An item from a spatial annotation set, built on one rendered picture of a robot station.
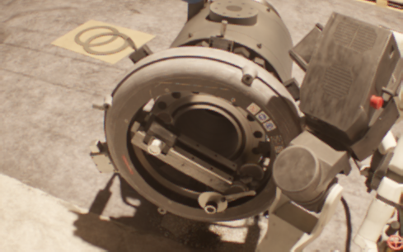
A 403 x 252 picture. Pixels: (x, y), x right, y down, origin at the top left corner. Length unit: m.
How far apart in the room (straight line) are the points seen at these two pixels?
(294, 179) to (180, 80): 0.62
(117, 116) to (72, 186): 0.87
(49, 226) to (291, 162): 1.50
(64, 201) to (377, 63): 1.76
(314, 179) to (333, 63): 0.30
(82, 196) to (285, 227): 1.37
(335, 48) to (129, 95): 0.76
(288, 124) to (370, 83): 0.52
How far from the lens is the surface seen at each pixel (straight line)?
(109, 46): 3.71
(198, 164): 1.67
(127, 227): 2.23
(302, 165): 1.03
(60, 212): 2.34
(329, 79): 1.15
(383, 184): 1.15
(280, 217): 1.27
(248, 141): 1.75
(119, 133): 1.72
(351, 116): 1.10
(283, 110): 1.52
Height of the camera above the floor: 1.70
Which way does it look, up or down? 37 degrees down
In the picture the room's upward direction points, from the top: 3 degrees clockwise
